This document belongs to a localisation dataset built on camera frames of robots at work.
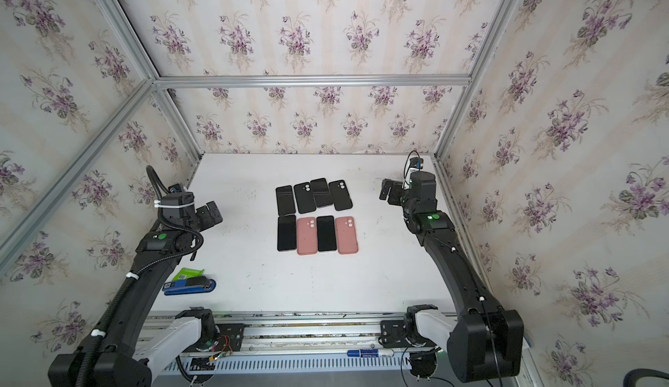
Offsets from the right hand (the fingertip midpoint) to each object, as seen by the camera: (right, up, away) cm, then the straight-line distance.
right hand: (407, 183), depth 81 cm
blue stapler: (-68, -33, 0) cm, 75 cm away
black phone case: (-36, -7, +24) cm, 43 cm away
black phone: (-43, -8, +24) cm, 50 cm away
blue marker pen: (-13, -47, -11) cm, 50 cm away
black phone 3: (-41, -20, +13) cm, 47 cm away
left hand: (-64, -10, -2) cm, 65 cm away
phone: (-26, -19, +15) cm, 36 cm away
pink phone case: (-33, -20, +13) cm, 41 cm away
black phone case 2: (-21, -5, +27) cm, 34 cm away
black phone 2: (-29, -5, +27) cm, 39 cm away
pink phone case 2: (-19, -20, +13) cm, 30 cm away
